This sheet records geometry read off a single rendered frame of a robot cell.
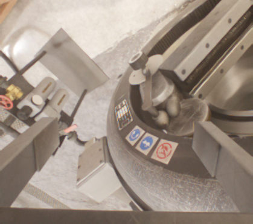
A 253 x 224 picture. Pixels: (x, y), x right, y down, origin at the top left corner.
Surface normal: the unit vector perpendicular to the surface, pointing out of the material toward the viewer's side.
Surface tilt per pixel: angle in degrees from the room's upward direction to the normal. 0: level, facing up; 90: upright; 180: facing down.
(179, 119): 90
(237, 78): 12
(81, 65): 0
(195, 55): 38
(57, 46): 0
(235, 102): 33
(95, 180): 22
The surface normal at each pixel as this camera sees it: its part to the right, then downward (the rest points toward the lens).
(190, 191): -0.73, -0.43
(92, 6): -0.12, 0.61
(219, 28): 0.37, 0.21
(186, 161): -0.63, -0.66
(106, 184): 0.18, 0.40
